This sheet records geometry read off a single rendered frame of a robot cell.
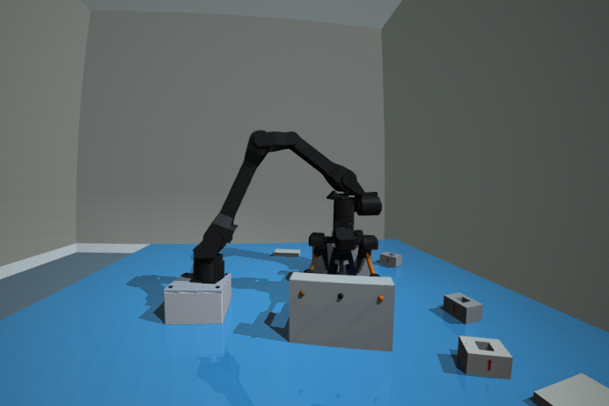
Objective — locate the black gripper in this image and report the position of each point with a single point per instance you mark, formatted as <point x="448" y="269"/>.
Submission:
<point x="319" y="240"/>

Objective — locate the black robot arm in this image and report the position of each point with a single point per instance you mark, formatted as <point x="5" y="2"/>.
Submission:
<point x="209" y="264"/>

